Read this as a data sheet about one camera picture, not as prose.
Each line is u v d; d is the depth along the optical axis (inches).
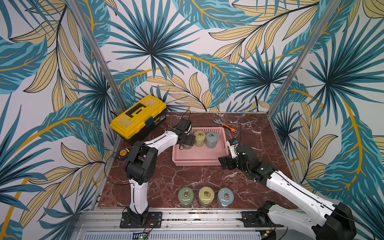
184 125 30.3
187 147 39.3
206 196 28.7
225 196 28.4
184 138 31.6
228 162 27.9
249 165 23.2
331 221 15.7
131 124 35.4
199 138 37.2
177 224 28.8
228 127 43.5
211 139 37.4
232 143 27.5
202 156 38.5
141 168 20.1
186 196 28.7
